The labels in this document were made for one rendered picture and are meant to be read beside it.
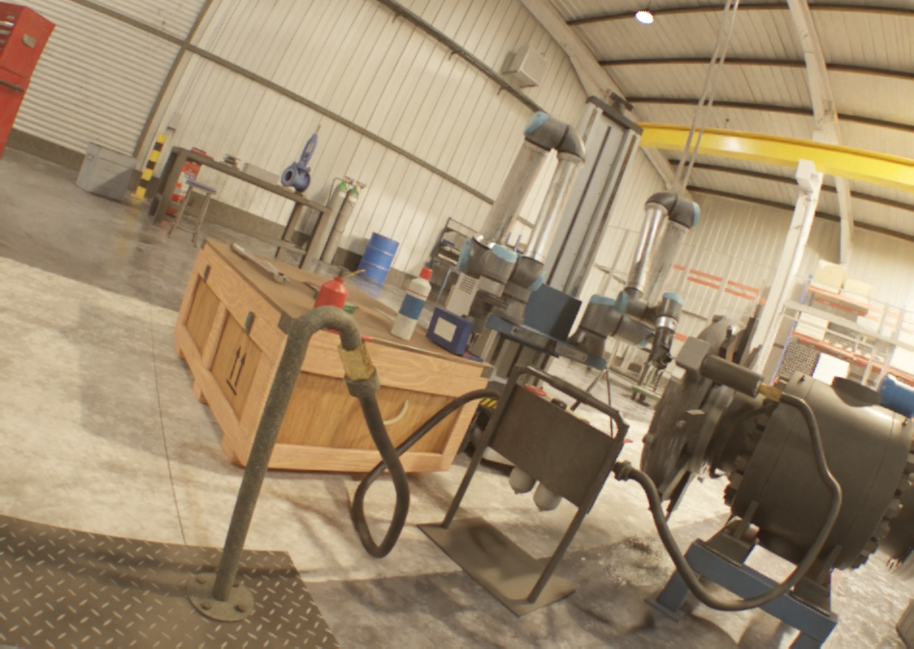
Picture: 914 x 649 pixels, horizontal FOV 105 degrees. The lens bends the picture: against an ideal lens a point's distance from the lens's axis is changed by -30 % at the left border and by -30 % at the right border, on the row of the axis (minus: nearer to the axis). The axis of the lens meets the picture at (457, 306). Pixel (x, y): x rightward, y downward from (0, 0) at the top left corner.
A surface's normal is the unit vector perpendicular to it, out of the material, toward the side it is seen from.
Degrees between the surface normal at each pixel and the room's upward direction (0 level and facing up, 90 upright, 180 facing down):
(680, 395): 85
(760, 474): 108
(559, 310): 90
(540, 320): 90
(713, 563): 90
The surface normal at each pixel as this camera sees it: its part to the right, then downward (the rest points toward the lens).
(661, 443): -0.76, 0.07
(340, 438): 0.65, 0.31
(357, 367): 0.18, 0.48
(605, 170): 0.29, 0.18
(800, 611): -0.66, -0.23
